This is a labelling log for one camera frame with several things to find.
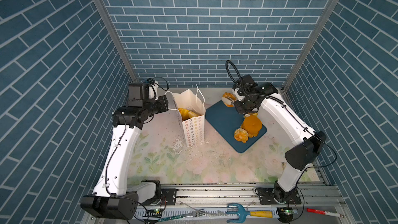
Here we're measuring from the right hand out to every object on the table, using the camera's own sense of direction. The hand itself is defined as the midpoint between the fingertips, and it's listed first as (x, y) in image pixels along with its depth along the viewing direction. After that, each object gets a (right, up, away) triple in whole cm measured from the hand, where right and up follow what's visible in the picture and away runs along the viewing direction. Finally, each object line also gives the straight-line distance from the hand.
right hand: (237, 106), depth 81 cm
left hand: (-34, +3, -10) cm, 35 cm away
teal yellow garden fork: (0, -47, -13) cm, 49 cm away
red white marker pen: (+38, -48, -11) cm, 62 cm away
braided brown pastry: (-24, -5, +4) cm, 25 cm away
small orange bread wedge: (+14, -6, +14) cm, 21 cm away
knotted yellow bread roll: (+4, -17, +8) cm, 19 cm away
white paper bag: (-23, -11, -3) cm, 26 cm away
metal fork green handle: (-21, -48, -12) cm, 54 cm away
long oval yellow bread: (-30, -5, +10) cm, 32 cm away
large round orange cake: (+12, -11, +11) cm, 19 cm away
